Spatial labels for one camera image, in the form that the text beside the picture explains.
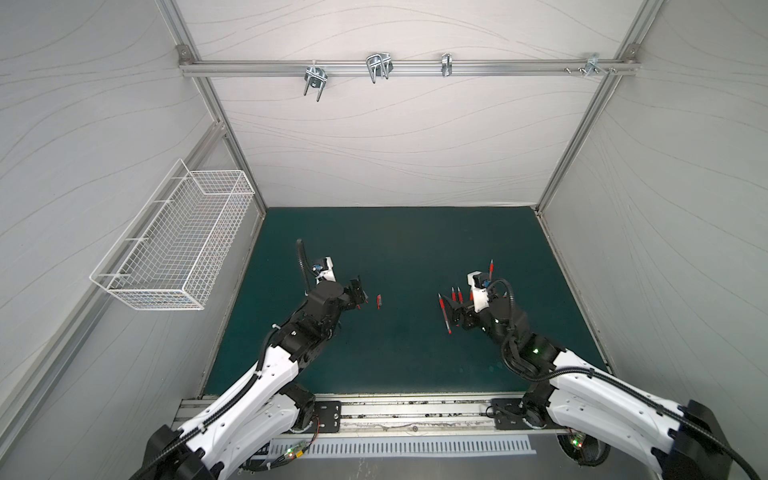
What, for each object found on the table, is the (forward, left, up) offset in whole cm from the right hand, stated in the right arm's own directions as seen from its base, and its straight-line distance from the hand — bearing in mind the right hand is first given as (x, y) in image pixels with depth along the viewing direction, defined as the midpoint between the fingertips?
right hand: (462, 291), depth 79 cm
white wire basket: (-2, +70, +17) cm, 72 cm away
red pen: (+18, -14, -15) cm, 28 cm away
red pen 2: (+7, 0, -15) cm, 17 cm away
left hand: (0, +33, +3) cm, 33 cm away
